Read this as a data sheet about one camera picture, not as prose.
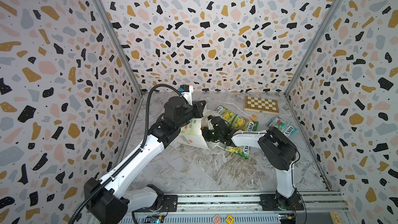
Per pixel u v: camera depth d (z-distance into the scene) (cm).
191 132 78
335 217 70
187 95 63
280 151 51
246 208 73
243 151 90
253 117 107
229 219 69
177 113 52
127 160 42
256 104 113
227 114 106
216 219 69
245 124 101
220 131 75
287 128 97
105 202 36
